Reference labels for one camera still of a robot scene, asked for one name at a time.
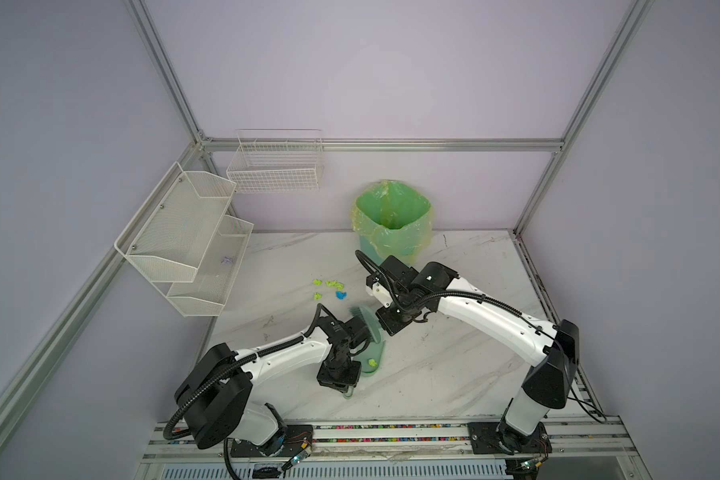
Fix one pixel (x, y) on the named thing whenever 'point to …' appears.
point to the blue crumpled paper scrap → (340, 295)
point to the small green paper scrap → (373, 362)
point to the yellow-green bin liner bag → (396, 217)
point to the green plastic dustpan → (376, 351)
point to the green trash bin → (394, 219)
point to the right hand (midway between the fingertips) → (381, 324)
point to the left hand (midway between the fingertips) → (344, 392)
